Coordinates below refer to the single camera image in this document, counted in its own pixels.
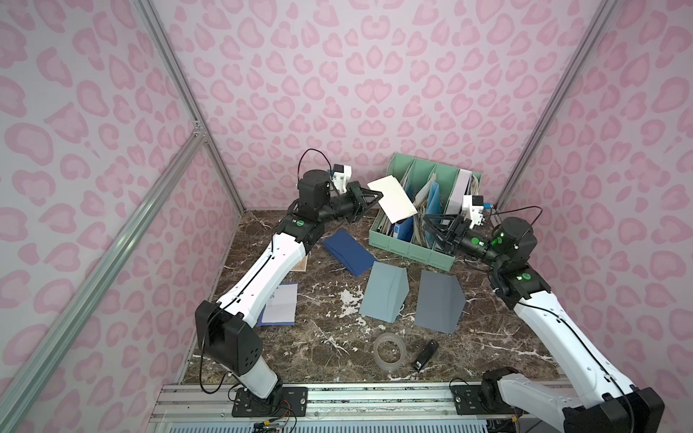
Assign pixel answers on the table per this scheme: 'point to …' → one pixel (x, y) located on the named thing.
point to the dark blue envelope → (343, 247)
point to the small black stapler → (426, 355)
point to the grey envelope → (440, 300)
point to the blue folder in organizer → (433, 207)
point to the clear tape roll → (390, 351)
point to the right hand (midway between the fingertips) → (422, 224)
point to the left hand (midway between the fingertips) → (385, 191)
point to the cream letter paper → (301, 264)
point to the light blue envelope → (385, 292)
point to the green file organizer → (407, 236)
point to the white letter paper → (281, 306)
